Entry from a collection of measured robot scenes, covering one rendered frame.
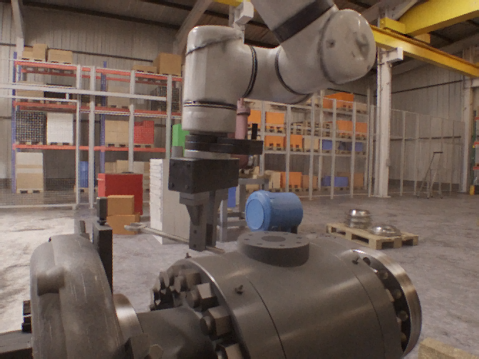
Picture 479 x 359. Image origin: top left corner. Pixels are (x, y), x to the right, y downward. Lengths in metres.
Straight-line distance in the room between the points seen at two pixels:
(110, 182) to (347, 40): 5.71
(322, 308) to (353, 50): 0.62
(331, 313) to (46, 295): 0.63
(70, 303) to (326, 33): 0.52
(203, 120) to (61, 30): 14.47
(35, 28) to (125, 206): 10.81
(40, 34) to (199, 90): 14.47
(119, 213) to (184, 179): 4.77
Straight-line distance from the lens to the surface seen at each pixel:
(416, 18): 13.61
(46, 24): 15.05
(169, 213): 4.56
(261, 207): 1.17
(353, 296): 0.95
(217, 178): 0.53
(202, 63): 0.51
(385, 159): 12.65
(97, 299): 0.58
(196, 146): 0.51
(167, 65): 12.85
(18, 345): 0.76
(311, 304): 0.85
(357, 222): 5.50
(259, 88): 0.54
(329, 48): 0.42
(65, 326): 0.56
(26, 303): 0.84
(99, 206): 0.71
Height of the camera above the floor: 1.15
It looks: 3 degrees down
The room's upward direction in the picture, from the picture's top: 1 degrees clockwise
